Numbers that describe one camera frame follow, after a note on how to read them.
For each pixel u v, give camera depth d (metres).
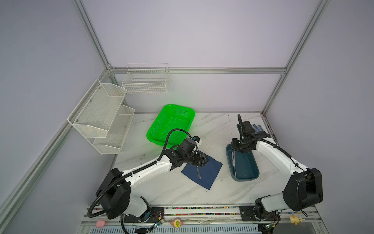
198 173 0.88
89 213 0.37
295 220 0.68
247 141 0.61
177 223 0.67
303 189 0.42
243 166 0.93
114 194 0.41
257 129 1.11
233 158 0.93
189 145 0.62
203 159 0.70
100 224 0.70
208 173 0.88
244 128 0.67
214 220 0.73
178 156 0.60
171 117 1.17
